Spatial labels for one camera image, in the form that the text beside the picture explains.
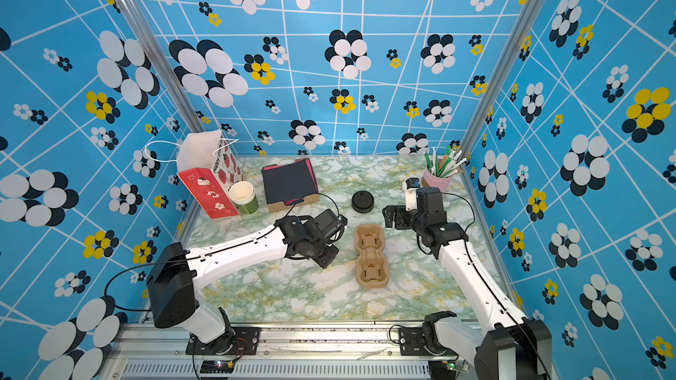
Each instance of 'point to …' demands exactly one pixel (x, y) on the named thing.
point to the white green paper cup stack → (243, 194)
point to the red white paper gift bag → (208, 164)
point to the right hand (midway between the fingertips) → (401, 208)
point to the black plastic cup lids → (363, 201)
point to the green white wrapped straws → (448, 164)
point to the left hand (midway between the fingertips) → (335, 252)
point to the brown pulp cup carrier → (372, 269)
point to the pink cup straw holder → (437, 182)
